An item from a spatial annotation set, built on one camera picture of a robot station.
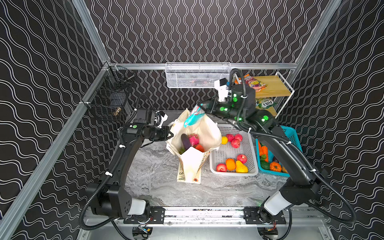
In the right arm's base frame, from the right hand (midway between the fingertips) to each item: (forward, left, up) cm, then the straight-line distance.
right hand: (195, 103), depth 61 cm
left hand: (-1, +10, -20) cm, 23 cm away
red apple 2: (+8, -24, -40) cm, 48 cm away
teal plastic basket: (+13, -61, -39) cm, 74 cm away
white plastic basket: (+2, -15, -45) cm, 47 cm away
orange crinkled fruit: (-6, -20, -42) cm, 47 cm away
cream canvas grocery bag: (-14, +2, -22) cm, 26 cm away
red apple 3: (-2, -27, -42) cm, 50 cm away
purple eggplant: (+6, +7, -35) cm, 36 cm away
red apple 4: (-9, -14, -40) cm, 43 cm away
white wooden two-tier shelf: (+26, -44, -15) cm, 53 cm away
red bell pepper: (+2, -1, -36) cm, 36 cm away
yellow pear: (-9, -24, -40) cm, 48 cm away
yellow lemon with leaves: (+10, -18, -41) cm, 46 cm away
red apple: (+12, -22, -40) cm, 47 cm away
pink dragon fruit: (+8, +2, -36) cm, 37 cm away
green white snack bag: (+32, -45, -28) cm, 62 cm away
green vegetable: (-8, -38, -39) cm, 55 cm away
